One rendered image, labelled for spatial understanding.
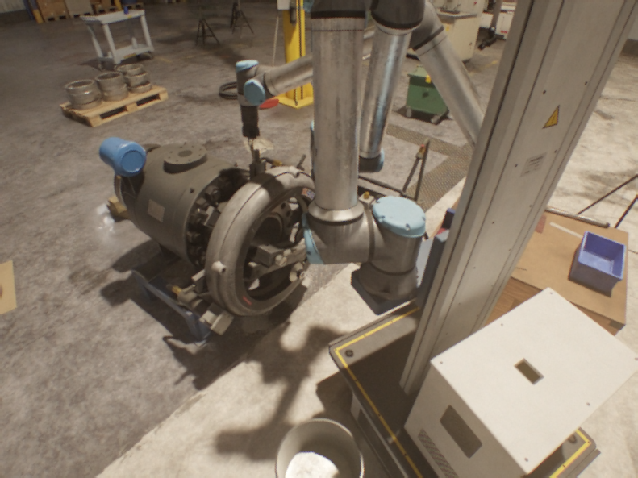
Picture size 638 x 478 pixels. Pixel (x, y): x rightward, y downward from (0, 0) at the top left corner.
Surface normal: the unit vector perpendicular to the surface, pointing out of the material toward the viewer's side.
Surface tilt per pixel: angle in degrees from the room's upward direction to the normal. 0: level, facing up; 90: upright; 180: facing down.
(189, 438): 0
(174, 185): 33
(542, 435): 0
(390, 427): 0
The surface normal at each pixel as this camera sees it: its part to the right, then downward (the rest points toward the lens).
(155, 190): -0.40, -0.17
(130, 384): 0.00, -0.75
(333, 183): -0.18, 0.51
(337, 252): 0.08, 0.52
